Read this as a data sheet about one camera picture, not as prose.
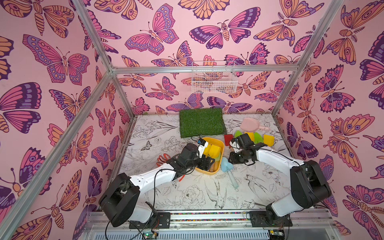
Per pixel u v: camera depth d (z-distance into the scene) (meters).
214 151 0.97
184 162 0.64
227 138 1.04
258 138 1.03
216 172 0.86
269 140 1.03
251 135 1.06
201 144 0.73
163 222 0.73
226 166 0.91
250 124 1.14
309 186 0.44
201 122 1.11
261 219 0.73
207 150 0.99
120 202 0.42
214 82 1.06
